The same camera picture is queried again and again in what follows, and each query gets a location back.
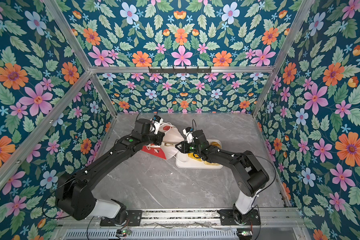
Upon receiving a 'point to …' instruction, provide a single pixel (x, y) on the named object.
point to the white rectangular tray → (196, 164)
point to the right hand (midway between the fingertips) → (177, 144)
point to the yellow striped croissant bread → (216, 144)
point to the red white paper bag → (169, 147)
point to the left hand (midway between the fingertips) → (166, 130)
